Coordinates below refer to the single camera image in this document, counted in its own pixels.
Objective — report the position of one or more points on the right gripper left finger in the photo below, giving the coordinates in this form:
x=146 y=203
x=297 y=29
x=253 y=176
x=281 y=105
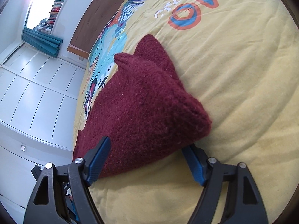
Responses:
x=82 y=173

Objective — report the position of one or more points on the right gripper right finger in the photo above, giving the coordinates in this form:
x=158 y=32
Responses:
x=243 y=204

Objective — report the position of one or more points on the row of books on shelf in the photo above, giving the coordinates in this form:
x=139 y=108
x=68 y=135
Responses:
x=45 y=13

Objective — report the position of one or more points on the white wardrobe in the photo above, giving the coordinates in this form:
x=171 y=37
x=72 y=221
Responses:
x=38 y=102

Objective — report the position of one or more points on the teal curtain left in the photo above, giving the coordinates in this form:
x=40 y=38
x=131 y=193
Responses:
x=45 y=43

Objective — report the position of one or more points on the wooden headboard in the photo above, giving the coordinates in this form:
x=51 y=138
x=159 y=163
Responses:
x=95 y=18

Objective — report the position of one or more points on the yellow cartoon print duvet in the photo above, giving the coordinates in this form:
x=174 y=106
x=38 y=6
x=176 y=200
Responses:
x=239 y=58

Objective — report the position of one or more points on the dark red knit sweater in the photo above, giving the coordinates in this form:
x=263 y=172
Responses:
x=144 y=110

